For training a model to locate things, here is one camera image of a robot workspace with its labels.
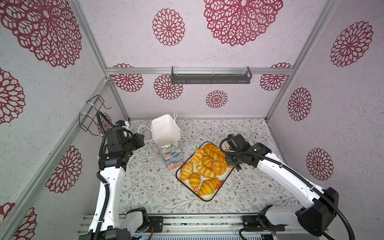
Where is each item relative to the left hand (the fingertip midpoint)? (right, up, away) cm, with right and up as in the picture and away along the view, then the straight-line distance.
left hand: (142, 138), depth 75 cm
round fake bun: (+41, -18, +14) cm, 47 cm away
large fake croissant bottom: (+34, -26, +6) cm, 43 cm away
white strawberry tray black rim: (+43, -24, +13) cm, 51 cm away
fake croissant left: (+22, -19, +13) cm, 32 cm away
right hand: (+44, -9, +4) cm, 45 cm away
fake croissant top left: (+29, -12, +19) cm, 36 cm away
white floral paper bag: (+9, +3, +18) cm, 20 cm away
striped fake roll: (+33, -20, +13) cm, 41 cm away
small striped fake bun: (+27, -24, +10) cm, 37 cm away
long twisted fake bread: (+41, -11, +20) cm, 47 cm away
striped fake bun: (+34, -15, +17) cm, 41 cm away
